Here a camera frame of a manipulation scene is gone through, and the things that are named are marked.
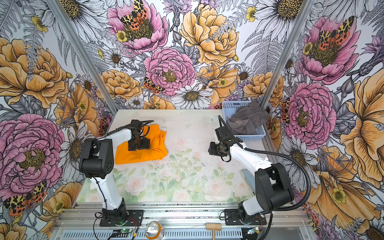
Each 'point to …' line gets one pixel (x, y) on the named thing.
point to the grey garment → (245, 119)
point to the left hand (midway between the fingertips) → (141, 151)
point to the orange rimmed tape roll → (154, 230)
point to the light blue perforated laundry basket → (229, 108)
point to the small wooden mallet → (214, 227)
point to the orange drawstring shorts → (157, 150)
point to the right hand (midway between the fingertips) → (212, 154)
